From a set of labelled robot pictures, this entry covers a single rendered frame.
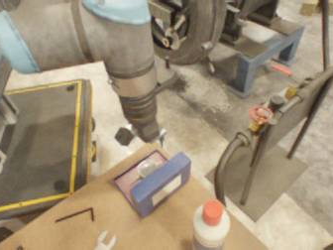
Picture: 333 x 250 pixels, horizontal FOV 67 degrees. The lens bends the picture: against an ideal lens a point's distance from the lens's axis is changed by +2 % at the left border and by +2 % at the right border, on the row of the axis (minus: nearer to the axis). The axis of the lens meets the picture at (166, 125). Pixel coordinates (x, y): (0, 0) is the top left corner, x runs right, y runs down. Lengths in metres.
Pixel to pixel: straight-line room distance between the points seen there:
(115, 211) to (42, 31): 0.47
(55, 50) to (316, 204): 1.19
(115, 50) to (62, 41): 0.07
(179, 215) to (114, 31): 0.47
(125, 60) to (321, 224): 1.09
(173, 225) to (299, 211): 0.74
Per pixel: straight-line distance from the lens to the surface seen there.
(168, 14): 1.29
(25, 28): 0.41
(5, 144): 1.23
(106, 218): 0.70
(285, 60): 2.02
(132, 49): 0.40
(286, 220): 1.24
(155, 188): 0.57
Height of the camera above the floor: 1.09
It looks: 48 degrees down
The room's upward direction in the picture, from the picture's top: 6 degrees counter-clockwise
